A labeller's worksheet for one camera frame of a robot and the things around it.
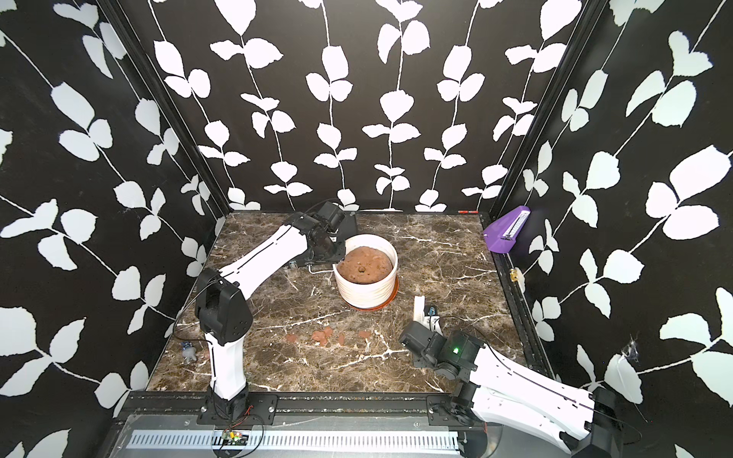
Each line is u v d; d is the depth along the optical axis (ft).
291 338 2.84
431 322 2.22
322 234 2.13
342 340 2.83
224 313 1.61
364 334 2.89
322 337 2.86
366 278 2.89
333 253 2.57
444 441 2.30
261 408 2.42
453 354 1.70
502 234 3.47
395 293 3.11
